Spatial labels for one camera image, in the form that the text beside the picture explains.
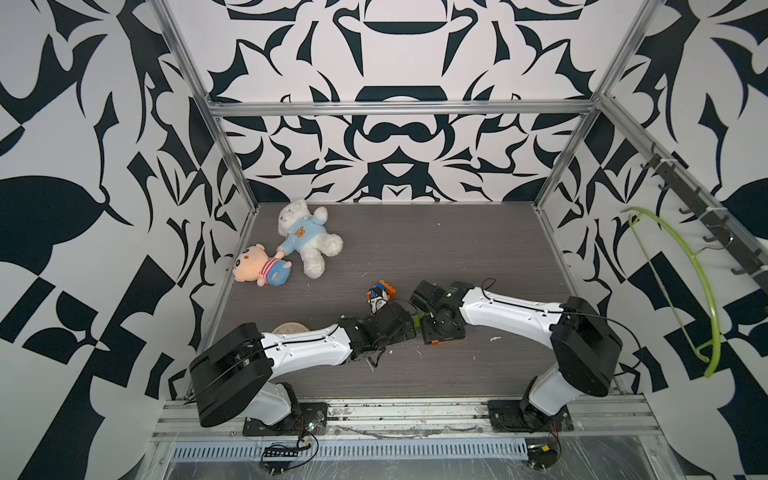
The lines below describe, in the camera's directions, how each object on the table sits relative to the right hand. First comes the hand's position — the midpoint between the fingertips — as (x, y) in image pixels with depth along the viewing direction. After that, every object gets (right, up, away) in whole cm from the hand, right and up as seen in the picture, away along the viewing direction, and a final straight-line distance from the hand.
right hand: (433, 333), depth 86 cm
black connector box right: (+23, -24, -15) cm, 36 cm away
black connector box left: (-38, -24, -13) cm, 47 cm away
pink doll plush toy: (-54, +19, +7) cm, 57 cm away
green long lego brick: (-5, +5, -3) cm, 8 cm away
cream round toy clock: (-41, +1, +1) cm, 41 cm away
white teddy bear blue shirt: (-41, +29, +16) cm, 53 cm away
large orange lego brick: (0, 0, -8) cm, 8 cm away
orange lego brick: (-12, +10, +8) cm, 18 cm away
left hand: (-8, +4, -1) cm, 9 cm away
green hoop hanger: (+49, +4, -28) cm, 57 cm away
